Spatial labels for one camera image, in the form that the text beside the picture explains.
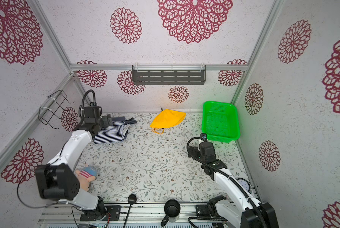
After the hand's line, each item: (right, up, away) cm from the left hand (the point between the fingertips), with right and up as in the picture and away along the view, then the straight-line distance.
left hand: (101, 120), depth 87 cm
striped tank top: (+2, -9, +14) cm, 17 cm away
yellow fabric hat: (+39, +2, +27) cm, 47 cm away
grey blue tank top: (+9, 0, +26) cm, 28 cm away
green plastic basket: (+83, 0, +27) cm, 87 cm away
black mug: (+43, -47, -13) cm, 65 cm away
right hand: (+58, -15, -2) cm, 60 cm away
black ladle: (+21, -44, -9) cm, 50 cm away
